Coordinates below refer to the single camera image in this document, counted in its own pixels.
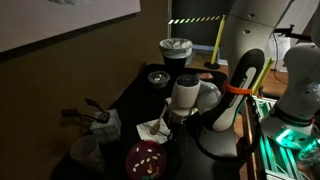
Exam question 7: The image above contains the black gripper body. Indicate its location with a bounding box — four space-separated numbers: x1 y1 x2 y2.
167 114 202 145

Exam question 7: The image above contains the pink plate with food bits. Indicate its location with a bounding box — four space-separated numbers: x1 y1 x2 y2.
125 139 168 180

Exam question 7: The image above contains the wooden spoon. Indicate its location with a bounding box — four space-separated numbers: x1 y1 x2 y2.
149 99 170 136

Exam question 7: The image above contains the white paper napkin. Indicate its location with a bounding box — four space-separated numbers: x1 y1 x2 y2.
135 118 172 145

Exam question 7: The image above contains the dark small bowl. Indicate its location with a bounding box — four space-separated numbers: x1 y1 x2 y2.
147 70 172 90

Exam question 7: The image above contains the small colourful candy packet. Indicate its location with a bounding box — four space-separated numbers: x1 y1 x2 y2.
196 71 215 82

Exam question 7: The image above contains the white utensil holder box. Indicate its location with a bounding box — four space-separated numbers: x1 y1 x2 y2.
89 108 122 144

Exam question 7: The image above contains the black bin with white bag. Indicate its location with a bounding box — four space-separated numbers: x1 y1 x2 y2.
158 37 194 75

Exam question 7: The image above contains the white paper cup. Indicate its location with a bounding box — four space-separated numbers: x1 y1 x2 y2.
69 134 106 174

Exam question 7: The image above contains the dark spatula utensil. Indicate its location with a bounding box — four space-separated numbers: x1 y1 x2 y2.
83 97 111 120

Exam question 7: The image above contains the yellow stanchion pole black base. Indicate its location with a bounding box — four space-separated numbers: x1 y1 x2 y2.
204 14 227 70

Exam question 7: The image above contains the yellow slanted pole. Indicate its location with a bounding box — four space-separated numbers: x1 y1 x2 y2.
250 57 276 97

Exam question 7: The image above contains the dark brush utensil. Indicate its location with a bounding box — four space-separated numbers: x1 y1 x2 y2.
61 107 107 124

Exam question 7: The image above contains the yellow black striped barrier tape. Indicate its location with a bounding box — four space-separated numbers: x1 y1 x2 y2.
167 15 224 26

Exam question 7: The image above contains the white paper sheet on door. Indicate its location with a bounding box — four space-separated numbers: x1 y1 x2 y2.
270 33 292 62

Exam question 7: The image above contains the white door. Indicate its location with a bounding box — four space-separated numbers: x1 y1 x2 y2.
273 0 320 44

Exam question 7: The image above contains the orange strap on arm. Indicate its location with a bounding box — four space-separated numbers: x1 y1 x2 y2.
222 82 254 96

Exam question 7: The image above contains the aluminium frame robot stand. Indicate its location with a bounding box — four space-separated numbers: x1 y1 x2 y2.
242 94 320 180

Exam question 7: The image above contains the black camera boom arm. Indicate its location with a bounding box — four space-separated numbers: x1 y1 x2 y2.
273 24 314 43

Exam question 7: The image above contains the white wall board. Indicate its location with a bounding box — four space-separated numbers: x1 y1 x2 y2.
0 0 142 54

